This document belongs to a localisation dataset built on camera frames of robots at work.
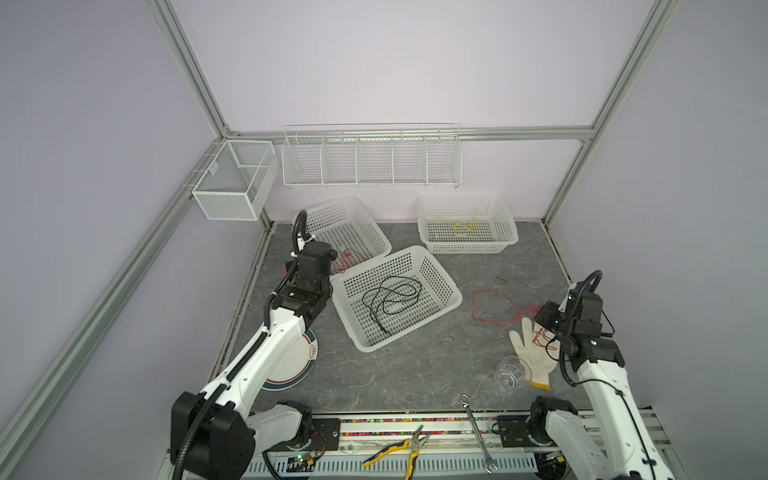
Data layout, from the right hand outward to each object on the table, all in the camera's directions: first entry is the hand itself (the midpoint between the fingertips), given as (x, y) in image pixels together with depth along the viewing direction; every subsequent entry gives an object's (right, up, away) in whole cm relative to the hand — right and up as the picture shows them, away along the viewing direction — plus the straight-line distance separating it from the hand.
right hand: (550, 310), depth 80 cm
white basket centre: (-28, +1, +16) cm, 32 cm away
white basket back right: (-14, +27, +39) cm, 50 cm away
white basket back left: (-62, +26, +39) cm, 78 cm away
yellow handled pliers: (-37, -31, -8) cm, 49 cm away
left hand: (-66, +16, -2) cm, 68 cm away
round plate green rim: (-71, -17, +5) cm, 73 cm away
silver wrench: (-24, -24, -1) cm, 33 cm away
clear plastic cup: (-9, -19, +2) cm, 21 cm away
